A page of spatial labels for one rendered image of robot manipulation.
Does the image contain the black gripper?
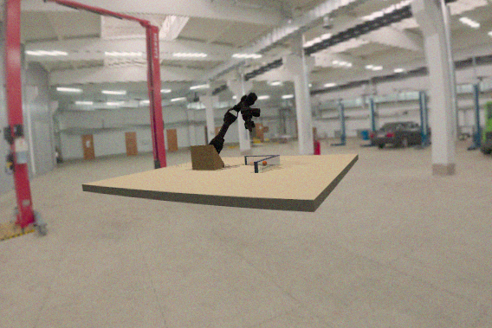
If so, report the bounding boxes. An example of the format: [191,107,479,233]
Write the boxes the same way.
[240,106,255,132]

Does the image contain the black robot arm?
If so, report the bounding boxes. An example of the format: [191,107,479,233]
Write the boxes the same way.
[209,92,260,154]

